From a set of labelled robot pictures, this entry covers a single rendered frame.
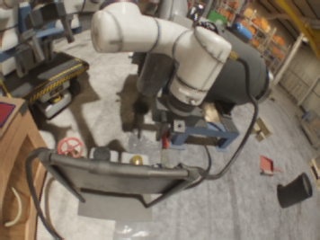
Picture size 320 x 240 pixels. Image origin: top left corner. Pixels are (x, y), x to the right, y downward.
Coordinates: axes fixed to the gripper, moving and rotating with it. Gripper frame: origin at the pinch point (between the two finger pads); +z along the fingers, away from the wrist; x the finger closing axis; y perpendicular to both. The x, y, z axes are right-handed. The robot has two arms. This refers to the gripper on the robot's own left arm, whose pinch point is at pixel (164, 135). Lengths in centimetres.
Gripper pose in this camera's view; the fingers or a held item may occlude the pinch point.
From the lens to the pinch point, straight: 45.7
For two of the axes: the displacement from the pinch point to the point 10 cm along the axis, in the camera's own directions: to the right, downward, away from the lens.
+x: 9.5, 1.5, 2.7
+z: -3.0, 6.7, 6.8
